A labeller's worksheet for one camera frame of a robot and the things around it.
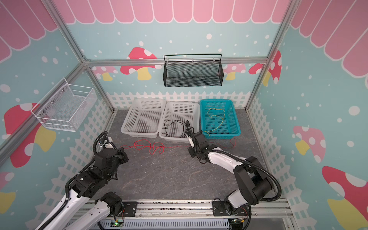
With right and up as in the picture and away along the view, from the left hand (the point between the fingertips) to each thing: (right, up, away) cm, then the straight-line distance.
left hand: (123, 150), depth 74 cm
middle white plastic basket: (+22, +13, +36) cm, 44 cm away
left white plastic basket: (-1, +18, +40) cm, 44 cm away
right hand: (+37, -1, +18) cm, 41 cm away
